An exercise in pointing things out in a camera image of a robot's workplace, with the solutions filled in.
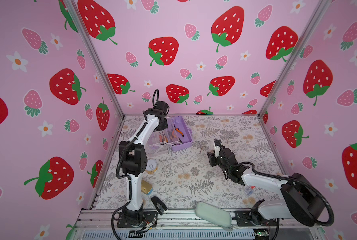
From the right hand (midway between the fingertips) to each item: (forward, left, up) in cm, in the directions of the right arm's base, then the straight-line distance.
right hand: (210, 151), depth 88 cm
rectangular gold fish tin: (-23, +34, -8) cm, 42 cm away
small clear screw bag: (-17, -24, -10) cm, 30 cm away
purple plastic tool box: (+18, +23, -11) cm, 31 cm away
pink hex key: (+8, +5, -10) cm, 14 cm away
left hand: (+12, +32, +5) cm, 35 cm away
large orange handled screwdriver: (+7, +28, -2) cm, 29 cm away
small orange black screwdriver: (+8, +33, -2) cm, 33 cm away
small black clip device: (-31, +25, -10) cm, 41 cm away
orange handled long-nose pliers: (+19, +20, -8) cm, 28 cm away
